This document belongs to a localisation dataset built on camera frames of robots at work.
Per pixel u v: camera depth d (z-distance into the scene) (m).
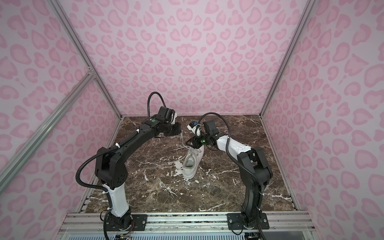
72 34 0.77
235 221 0.74
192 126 0.81
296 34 0.77
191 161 0.88
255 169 0.49
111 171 0.49
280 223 0.73
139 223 0.73
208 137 0.73
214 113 0.80
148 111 0.70
